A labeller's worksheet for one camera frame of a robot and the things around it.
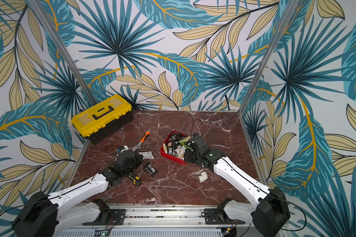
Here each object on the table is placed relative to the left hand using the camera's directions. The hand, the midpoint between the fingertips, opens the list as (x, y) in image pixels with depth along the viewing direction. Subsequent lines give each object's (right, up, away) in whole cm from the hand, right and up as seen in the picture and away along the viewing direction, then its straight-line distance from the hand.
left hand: (143, 156), depth 85 cm
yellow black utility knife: (-4, -13, -1) cm, 14 cm away
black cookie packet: (+3, -8, +3) cm, 9 cm away
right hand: (+25, +2, -4) cm, 25 cm away
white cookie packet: (+1, 0, +3) cm, 3 cm away
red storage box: (+17, +4, +13) cm, 22 cm away
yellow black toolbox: (-27, +22, +8) cm, 36 cm away
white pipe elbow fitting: (+34, -12, -1) cm, 36 cm away
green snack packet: (+24, +8, +12) cm, 28 cm away
